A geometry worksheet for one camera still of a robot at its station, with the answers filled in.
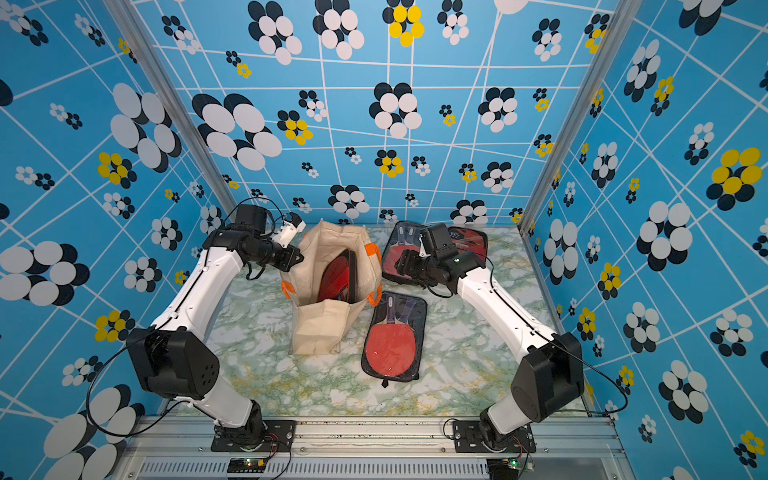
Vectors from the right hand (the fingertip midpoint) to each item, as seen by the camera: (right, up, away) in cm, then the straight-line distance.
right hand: (407, 266), depth 82 cm
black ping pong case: (-4, -22, +5) cm, 23 cm away
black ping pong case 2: (-1, +10, +30) cm, 32 cm away
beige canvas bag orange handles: (-23, -16, -5) cm, 28 cm away
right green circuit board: (+22, -47, -13) cm, 54 cm away
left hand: (-30, +3, +2) cm, 30 cm away
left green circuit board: (-40, -48, -10) cm, 64 cm away
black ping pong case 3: (-20, -4, +9) cm, 23 cm away
